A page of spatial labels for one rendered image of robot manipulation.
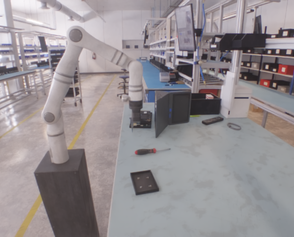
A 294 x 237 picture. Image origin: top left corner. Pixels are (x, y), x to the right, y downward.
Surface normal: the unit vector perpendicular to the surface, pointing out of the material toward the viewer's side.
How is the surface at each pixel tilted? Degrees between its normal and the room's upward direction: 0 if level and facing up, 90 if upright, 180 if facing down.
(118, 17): 90
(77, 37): 92
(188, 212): 0
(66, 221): 90
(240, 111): 90
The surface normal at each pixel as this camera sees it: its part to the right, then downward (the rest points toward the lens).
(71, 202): 0.15, 0.35
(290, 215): 0.00, -0.94
